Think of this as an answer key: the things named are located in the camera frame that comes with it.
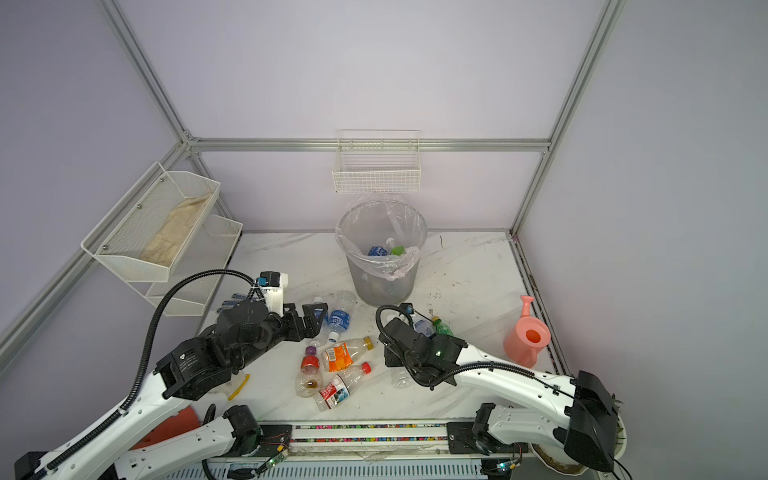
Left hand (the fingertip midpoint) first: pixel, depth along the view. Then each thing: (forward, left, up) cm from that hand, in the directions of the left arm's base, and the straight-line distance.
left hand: (309, 309), depth 66 cm
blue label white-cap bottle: (-11, -21, -15) cm, 28 cm away
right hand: (-3, -18, -15) cm, 23 cm away
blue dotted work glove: (+18, +36, -28) cm, 49 cm away
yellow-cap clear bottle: (-1, -4, -25) cm, 26 cm away
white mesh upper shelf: (+20, +46, +4) cm, 50 cm away
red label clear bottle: (-11, -5, -23) cm, 25 cm away
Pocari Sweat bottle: (+33, -14, -17) cm, 39 cm away
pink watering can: (+2, -57, -16) cm, 59 cm away
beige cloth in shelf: (+19, +41, +2) cm, 45 cm away
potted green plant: (-26, -60, -26) cm, 70 cm away
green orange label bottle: (+31, -21, -14) cm, 40 cm away
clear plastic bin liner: (+36, -15, -11) cm, 40 cm away
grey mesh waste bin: (+17, -13, -18) cm, 28 cm away
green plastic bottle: (+7, -34, -22) cm, 41 cm away
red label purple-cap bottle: (-7, +4, -27) cm, 28 cm away
